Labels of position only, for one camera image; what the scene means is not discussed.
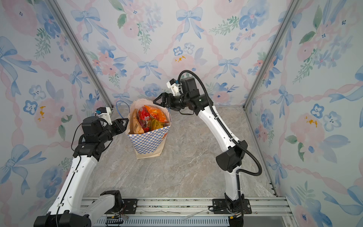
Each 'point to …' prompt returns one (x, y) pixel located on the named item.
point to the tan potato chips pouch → (136, 126)
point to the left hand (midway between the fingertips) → (126, 119)
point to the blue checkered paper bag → (148, 144)
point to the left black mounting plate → (129, 207)
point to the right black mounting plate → (219, 206)
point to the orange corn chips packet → (157, 114)
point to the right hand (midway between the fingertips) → (160, 103)
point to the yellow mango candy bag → (155, 124)
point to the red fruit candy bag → (143, 118)
